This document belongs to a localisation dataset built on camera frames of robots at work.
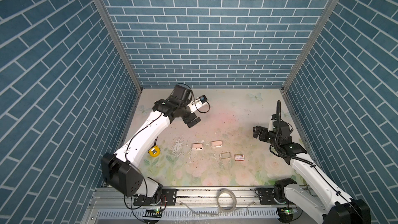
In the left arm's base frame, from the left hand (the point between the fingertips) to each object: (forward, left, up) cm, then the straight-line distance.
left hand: (194, 110), depth 79 cm
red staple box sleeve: (-17, -25, -21) cm, 37 cm away
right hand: (-5, -36, -9) cm, 38 cm away
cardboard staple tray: (-14, -17, -24) cm, 33 cm away
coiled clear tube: (-34, -18, -21) cm, 44 cm away
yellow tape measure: (-12, +23, -22) cm, 34 cm away
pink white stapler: (-9, -13, -21) cm, 26 cm away
